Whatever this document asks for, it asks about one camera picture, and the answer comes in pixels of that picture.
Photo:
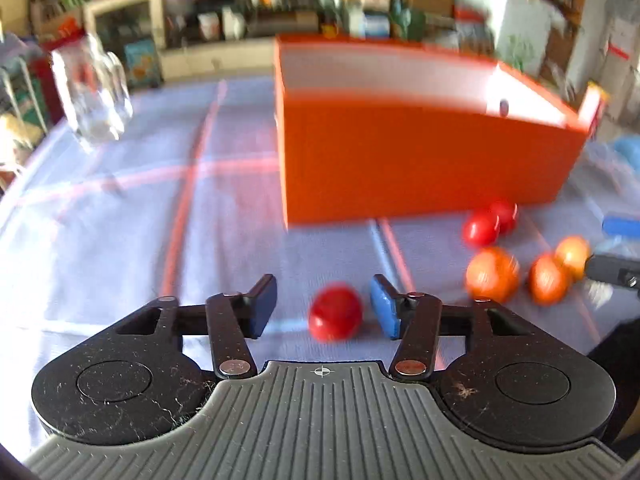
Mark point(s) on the cream glass-door cabinet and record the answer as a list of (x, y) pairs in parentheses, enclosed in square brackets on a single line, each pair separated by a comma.
[(125, 20)]

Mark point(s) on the clear glass jar mug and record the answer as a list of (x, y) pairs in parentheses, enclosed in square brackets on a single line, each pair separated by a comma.
[(92, 95)]

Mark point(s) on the medium orange fruit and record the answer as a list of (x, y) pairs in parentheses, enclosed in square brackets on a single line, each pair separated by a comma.
[(547, 280)]

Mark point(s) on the white box with green print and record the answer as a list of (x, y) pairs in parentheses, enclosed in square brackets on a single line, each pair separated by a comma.
[(522, 25)]

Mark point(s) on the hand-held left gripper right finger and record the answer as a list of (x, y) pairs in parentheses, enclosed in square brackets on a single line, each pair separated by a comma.
[(385, 305)]

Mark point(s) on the white low cabinet with drawers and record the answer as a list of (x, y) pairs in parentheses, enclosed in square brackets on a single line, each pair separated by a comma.
[(215, 60)]

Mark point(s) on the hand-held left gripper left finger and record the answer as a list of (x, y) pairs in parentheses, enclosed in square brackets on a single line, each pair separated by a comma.
[(262, 305)]

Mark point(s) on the large orange fruit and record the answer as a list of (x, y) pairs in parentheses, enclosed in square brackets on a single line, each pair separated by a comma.
[(492, 272)]

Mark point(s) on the small red tomato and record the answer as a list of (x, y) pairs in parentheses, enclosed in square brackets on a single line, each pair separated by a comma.
[(506, 212), (479, 230)]

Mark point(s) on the large red tomato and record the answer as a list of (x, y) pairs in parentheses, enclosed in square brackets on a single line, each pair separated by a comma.
[(335, 312)]

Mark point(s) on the blue box with orange picture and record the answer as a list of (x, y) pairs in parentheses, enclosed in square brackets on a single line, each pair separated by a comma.
[(142, 62)]

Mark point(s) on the light blue object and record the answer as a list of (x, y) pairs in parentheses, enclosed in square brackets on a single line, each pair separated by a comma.
[(629, 152)]

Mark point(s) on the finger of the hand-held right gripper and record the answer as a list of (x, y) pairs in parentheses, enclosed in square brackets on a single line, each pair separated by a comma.
[(610, 267), (622, 225)]

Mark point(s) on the small pale orange fruit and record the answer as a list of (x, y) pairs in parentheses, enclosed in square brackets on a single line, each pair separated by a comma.
[(572, 255)]

